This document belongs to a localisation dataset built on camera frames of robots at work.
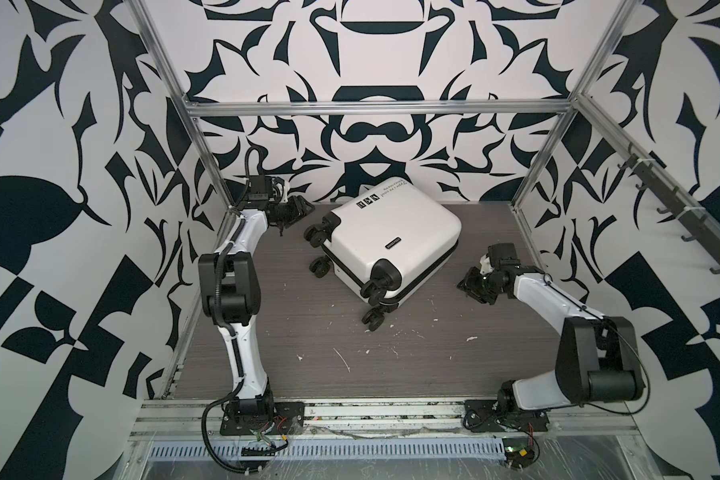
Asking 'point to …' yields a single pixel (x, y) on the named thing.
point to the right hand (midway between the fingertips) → (464, 282)
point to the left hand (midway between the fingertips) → (311, 204)
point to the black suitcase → (384, 242)
